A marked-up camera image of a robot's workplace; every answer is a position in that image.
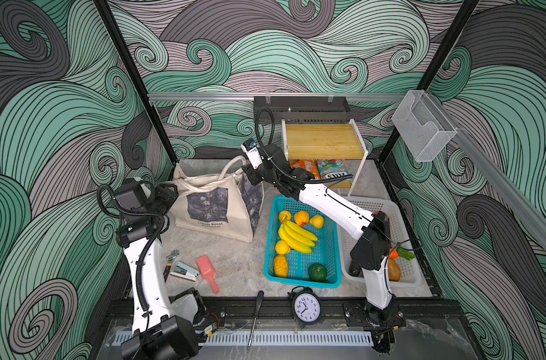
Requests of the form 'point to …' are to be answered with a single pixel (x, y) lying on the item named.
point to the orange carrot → (394, 253)
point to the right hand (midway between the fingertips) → (247, 163)
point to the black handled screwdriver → (257, 308)
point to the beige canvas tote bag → (229, 205)
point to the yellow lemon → (282, 247)
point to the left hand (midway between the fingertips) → (174, 186)
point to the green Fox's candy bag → (332, 168)
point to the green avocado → (317, 272)
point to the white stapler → (185, 271)
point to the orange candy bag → (310, 165)
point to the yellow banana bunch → (296, 237)
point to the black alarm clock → (307, 307)
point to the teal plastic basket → (325, 250)
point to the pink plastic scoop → (207, 271)
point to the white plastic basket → (401, 236)
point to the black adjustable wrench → (169, 263)
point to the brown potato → (394, 270)
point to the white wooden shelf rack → (325, 141)
